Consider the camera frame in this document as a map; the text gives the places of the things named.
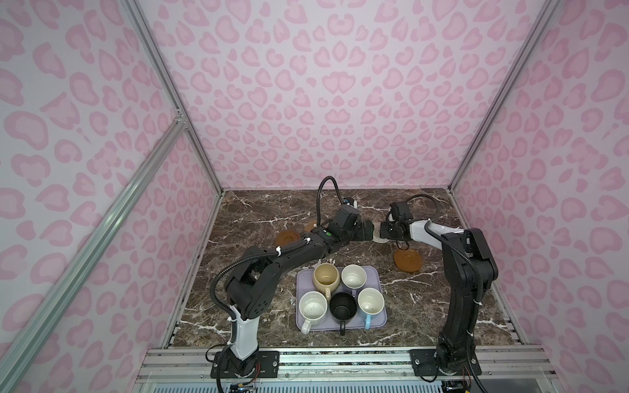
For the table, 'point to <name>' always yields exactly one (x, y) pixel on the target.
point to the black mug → (342, 309)
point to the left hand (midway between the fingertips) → (367, 223)
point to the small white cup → (354, 276)
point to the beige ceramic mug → (326, 277)
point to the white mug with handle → (312, 307)
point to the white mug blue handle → (370, 302)
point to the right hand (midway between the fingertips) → (387, 229)
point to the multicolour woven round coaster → (377, 233)
